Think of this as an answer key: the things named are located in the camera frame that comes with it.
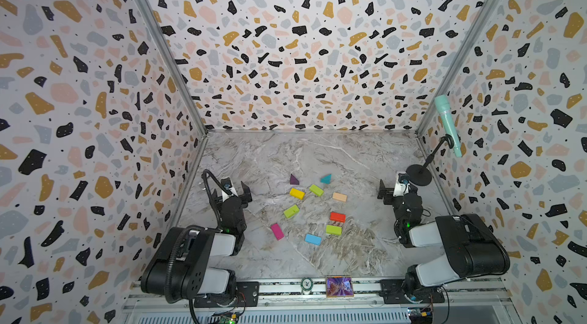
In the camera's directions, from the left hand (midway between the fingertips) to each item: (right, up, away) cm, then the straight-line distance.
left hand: (234, 185), depth 87 cm
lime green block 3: (+38, -17, +1) cm, 42 cm away
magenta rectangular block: (+17, -18, 0) cm, 24 cm away
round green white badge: (+28, -28, -17) cm, 43 cm away
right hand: (+65, +2, +3) cm, 65 cm away
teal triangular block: (+37, 0, +18) cm, 41 cm away
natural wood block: (+42, -6, +10) cm, 44 cm away
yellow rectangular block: (+24, -5, +10) cm, 26 cm away
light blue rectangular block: (+30, -20, -2) cm, 36 cm away
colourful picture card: (+39, -31, -13) cm, 51 cm away
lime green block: (+32, -4, +12) cm, 34 cm away
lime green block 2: (+22, -11, +5) cm, 25 cm away
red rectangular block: (+41, -14, +5) cm, 43 cm away
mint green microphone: (+79, +30, -4) cm, 84 cm away
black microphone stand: (+80, +2, +18) cm, 82 cm away
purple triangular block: (+22, 0, +13) cm, 25 cm away
